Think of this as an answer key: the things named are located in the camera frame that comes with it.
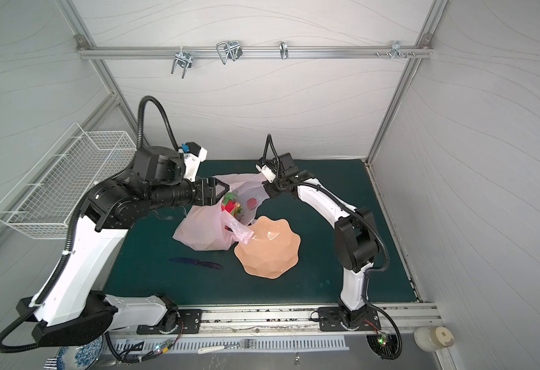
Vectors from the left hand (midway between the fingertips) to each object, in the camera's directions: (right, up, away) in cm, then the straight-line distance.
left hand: (224, 185), depth 60 cm
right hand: (+12, +3, +31) cm, 33 cm away
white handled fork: (+4, -50, +10) cm, 51 cm away
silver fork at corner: (-52, -52, +6) cm, 74 cm away
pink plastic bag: (-11, -16, +22) cm, 29 cm away
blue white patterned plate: (-45, -51, +7) cm, 68 cm away
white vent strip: (-12, -50, +10) cm, 52 cm away
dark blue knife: (-16, -30, +26) cm, 42 cm away
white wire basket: (-50, -5, +1) cm, 51 cm away
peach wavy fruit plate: (+12, -27, +28) cm, 41 cm away
